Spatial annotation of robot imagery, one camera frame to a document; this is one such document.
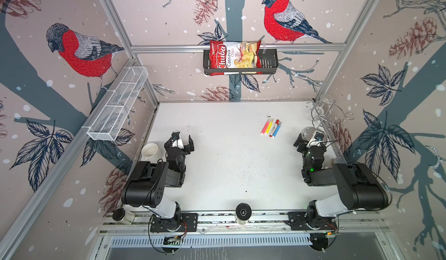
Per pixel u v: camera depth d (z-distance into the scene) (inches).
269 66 37.0
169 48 35.6
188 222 28.8
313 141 30.1
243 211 26.4
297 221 28.7
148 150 35.4
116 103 30.7
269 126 42.1
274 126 42.0
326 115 46.2
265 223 29.5
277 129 41.8
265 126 42.1
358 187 17.8
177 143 30.6
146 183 18.6
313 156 27.1
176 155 27.1
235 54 34.6
